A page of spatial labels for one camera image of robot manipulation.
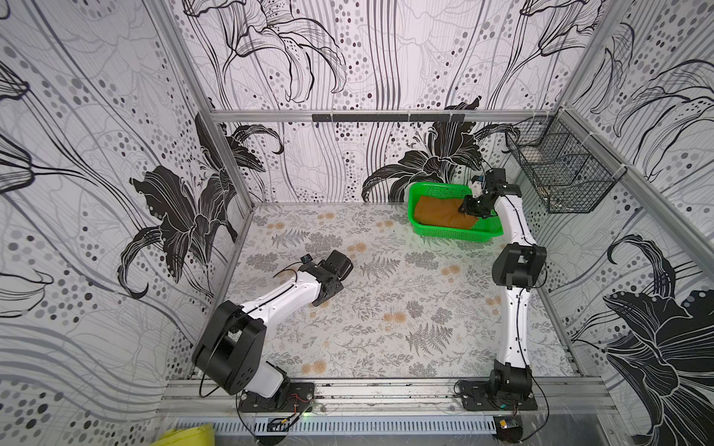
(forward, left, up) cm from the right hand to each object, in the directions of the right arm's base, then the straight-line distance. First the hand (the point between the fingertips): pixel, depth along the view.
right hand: (469, 204), depth 106 cm
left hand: (-36, +52, -4) cm, 63 cm away
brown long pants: (-3, +11, -1) cm, 11 cm away
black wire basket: (-3, -26, +20) cm, 33 cm away
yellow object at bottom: (-73, +79, +1) cm, 107 cm away
